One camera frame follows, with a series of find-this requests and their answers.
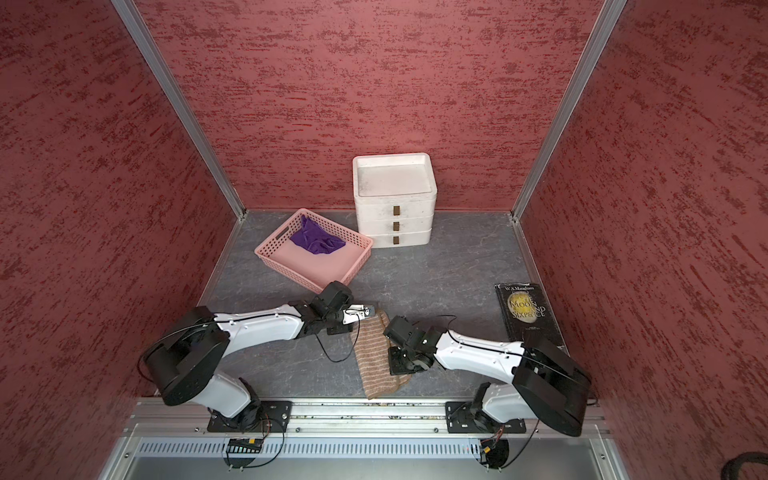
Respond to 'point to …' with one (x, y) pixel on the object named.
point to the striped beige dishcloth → (372, 350)
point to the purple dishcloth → (313, 238)
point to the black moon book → (527, 314)
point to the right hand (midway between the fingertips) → (395, 373)
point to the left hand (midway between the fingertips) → (345, 312)
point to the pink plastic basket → (317, 272)
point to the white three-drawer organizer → (395, 197)
